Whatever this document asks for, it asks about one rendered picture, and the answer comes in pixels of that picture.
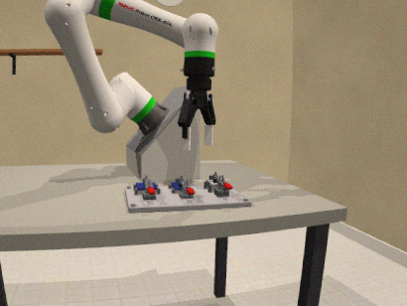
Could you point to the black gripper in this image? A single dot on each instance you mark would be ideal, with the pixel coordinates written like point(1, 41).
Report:
point(197, 99)

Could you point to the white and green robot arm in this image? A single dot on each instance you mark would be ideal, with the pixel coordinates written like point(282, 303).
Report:
point(107, 104)

